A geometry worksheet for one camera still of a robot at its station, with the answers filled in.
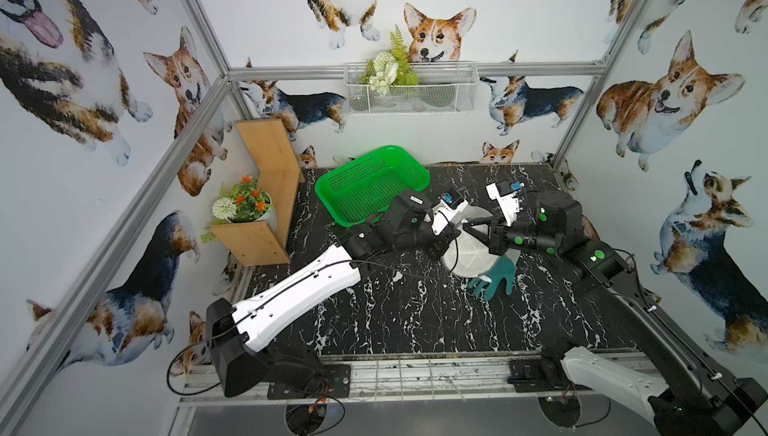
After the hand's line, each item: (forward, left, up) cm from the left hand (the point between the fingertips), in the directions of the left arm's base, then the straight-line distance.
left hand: (455, 220), depth 68 cm
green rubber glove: (-3, -14, -30) cm, 33 cm away
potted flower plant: (+13, +56, -9) cm, 58 cm away
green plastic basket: (+35, +27, -31) cm, 54 cm away
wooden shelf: (+6, +51, -18) cm, 54 cm away
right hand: (-1, -3, +2) cm, 4 cm away
